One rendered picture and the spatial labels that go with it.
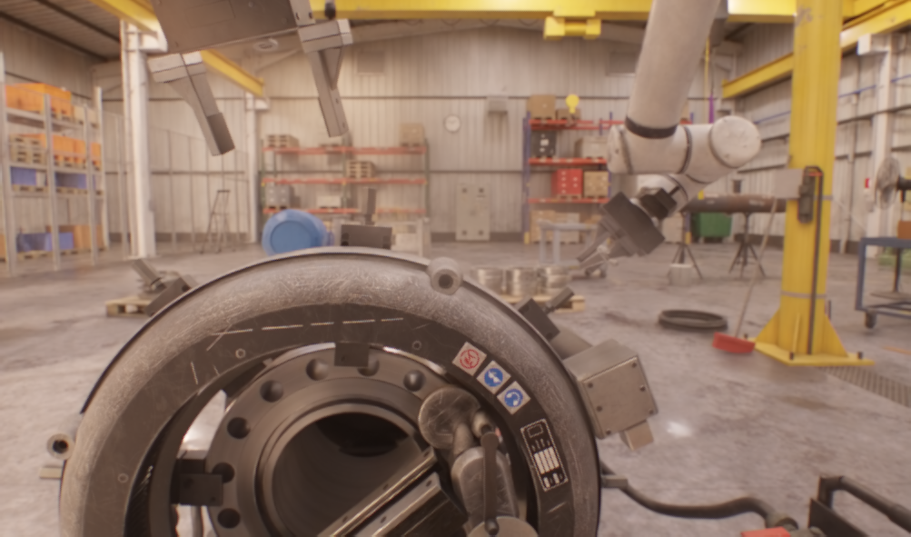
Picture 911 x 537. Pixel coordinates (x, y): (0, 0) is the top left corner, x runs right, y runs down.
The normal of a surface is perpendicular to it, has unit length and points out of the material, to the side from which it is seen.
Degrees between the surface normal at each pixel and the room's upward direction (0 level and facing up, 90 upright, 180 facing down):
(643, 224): 79
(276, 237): 90
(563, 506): 90
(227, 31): 114
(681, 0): 126
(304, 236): 90
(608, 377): 90
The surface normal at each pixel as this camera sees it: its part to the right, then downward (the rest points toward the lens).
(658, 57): -0.75, 0.51
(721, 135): -0.04, -0.14
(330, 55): -0.09, 0.47
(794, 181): -0.71, 0.06
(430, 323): 0.11, 0.08
